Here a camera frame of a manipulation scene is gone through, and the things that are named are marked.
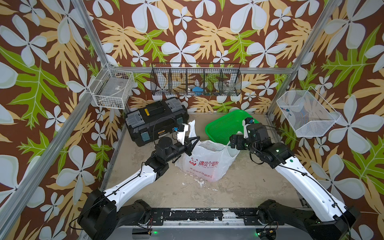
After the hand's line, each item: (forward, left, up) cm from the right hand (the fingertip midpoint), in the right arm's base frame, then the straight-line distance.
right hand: (235, 137), depth 75 cm
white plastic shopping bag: (-9, +14, -8) cm, 18 cm away
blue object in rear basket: (+35, +19, +3) cm, 40 cm away
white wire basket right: (+15, -43, +1) cm, 46 cm away
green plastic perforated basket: (+24, +1, -23) cm, 34 cm away
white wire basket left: (+29, +69, +10) cm, 76 cm away
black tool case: (+21, +44, -10) cm, 50 cm away
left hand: (-2, +19, +3) cm, 19 cm away
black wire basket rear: (+44, +20, +6) cm, 48 cm away
